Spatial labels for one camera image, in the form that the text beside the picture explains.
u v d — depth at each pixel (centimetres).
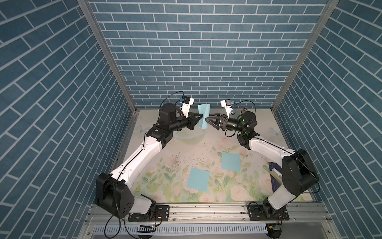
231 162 95
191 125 65
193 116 64
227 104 68
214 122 75
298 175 46
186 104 64
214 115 75
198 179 85
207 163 92
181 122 63
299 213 75
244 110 96
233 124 68
